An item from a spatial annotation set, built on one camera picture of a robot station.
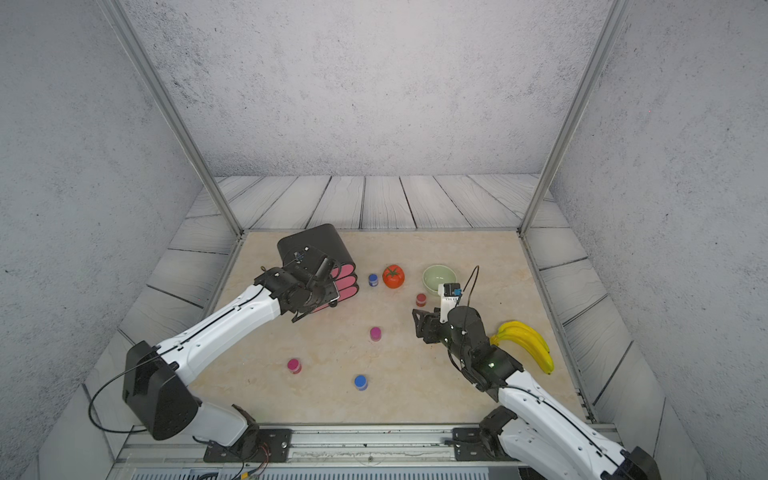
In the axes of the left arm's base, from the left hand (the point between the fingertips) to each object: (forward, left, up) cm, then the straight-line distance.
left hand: (336, 293), depth 82 cm
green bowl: (+16, -31, -13) cm, 37 cm away
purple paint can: (-4, -10, -16) cm, 19 cm away
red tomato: (+15, -16, -12) cm, 25 cm away
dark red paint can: (+7, -25, -15) cm, 30 cm away
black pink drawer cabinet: (+23, +6, -2) cm, 24 cm away
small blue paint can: (+15, -9, -15) cm, 24 cm away
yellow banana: (-9, -54, -11) cm, 55 cm away
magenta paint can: (-14, +13, -15) cm, 24 cm away
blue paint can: (-18, -6, -15) cm, 25 cm away
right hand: (-7, -24, +1) cm, 24 cm away
